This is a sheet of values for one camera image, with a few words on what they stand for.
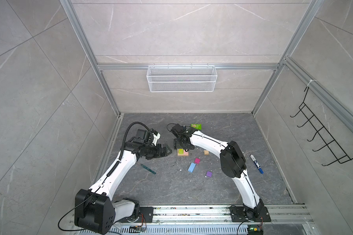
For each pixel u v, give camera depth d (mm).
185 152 953
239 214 730
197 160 927
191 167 893
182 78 1007
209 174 870
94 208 389
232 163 555
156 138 747
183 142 709
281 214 751
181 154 951
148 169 899
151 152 673
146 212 734
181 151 948
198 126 1107
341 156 582
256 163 903
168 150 749
